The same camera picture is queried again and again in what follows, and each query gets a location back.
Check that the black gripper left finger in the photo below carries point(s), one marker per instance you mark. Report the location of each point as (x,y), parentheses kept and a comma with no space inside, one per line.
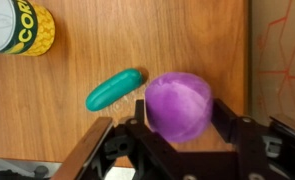
(139,110)

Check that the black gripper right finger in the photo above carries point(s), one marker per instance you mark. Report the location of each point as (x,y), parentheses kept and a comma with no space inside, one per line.
(225,116)

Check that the purple plush ball toy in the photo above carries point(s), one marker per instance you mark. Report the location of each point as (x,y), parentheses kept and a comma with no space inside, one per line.
(177,106)

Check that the green cucumber toy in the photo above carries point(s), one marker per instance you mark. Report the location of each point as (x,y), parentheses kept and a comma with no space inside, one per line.
(113,90)

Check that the brown cardboard board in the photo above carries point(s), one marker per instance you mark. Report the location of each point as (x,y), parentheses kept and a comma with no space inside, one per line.
(277,50)

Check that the corn tin can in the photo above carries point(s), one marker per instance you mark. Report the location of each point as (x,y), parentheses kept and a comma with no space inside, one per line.
(27,30)

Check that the grey metal wrist bracket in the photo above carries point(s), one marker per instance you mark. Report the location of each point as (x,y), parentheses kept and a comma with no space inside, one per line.
(83,150)

